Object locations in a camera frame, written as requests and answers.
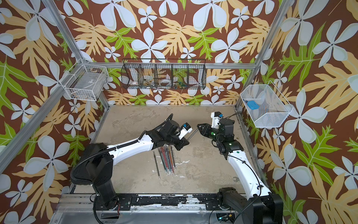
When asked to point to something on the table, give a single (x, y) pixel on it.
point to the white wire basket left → (86, 83)
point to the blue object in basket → (252, 105)
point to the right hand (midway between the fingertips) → (198, 125)
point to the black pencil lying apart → (156, 165)
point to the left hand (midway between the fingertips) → (189, 140)
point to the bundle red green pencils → (168, 159)
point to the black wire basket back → (163, 73)
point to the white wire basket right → (265, 105)
